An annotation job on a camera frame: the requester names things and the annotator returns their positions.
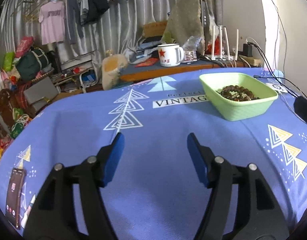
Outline red pink bag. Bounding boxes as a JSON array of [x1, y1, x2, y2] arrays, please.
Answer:
[[15, 36, 34, 58]]

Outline blue hanging trousers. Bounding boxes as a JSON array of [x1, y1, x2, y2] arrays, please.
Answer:
[[66, 0, 84, 44]]

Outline black object at right edge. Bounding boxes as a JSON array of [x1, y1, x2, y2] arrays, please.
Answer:
[[293, 96, 307, 123]]

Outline dark green duffel bag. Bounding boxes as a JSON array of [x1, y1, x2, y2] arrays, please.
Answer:
[[15, 48, 49, 82]]

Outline beige stuffed sack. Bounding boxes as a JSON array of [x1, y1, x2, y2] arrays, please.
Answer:
[[101, 54, 128, 90]]

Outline olive dotted cloth cover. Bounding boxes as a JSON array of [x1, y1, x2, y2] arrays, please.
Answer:
[[161, 0, 205, 55]]

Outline black cable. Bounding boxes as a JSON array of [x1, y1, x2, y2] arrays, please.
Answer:
[[247, 42, 307, 100]]

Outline red packet on desk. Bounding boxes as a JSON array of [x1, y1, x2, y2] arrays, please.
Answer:
[[135, 57, 159, 67]]

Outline wooden desk blue top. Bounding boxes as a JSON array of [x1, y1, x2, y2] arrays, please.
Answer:
[[119, 60, 249, 82]]

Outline white enamel mug red star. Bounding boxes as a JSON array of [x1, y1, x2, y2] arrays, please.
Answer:
[[158, 44, 185, 67]]

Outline white round charger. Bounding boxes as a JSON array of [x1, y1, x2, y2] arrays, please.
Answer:
[[266, 83, 288, 93]]

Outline pink t-shirt on hanger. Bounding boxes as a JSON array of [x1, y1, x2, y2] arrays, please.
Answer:
[[38, 1, 65, 45]]

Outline brown bead bracelets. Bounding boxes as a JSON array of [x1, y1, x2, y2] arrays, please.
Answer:
[[216, 84, 261, 102]]

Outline grey cardboard box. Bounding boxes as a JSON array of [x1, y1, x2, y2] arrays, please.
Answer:
[[24, 77, 58, 113]]

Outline clear plastic bag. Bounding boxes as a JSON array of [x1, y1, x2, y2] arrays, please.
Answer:
[[182, 36, 203, 54]]

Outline white wifi router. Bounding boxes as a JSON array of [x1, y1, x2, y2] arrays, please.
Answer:
[[210, 25, 240, 61]]

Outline blue patterned tablecloth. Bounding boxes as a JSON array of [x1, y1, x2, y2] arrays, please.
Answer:
[[0, 71, 307, 239]]

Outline green plastic tray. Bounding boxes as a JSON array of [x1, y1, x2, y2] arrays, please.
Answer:
[[199, 72, 278, 121]]

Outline black smartphone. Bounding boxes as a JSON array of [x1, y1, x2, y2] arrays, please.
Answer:
[[5, 168, 25, 230]]

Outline black power adapter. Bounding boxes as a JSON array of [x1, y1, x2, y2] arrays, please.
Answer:
[[242, 42, 253, 57]]

